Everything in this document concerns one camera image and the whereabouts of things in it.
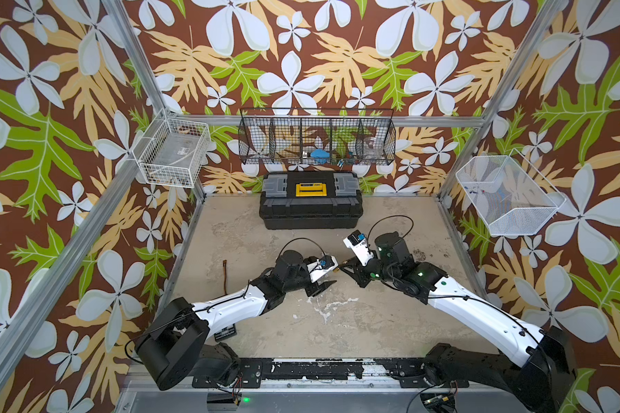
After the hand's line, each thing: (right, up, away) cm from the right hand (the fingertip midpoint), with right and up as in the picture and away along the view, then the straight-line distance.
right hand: (341, 264), depth 77 cm
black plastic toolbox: (-9, +21, +19) cm, 30 cm away
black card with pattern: (-36, -22, +4) cm, 42 cm away
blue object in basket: (-6, +38, +19) cm, 43 cm away
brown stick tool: (-42, -3, +22) cm, 48 cm away
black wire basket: (-7, +46, +22) cm, 52 cm away
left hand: (-3, -2, +5) cm, 6 cm away
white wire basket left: (-57, +37, +9) cm, 68 cm away
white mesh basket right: (+56, +21, +5) cm, 60 cm away
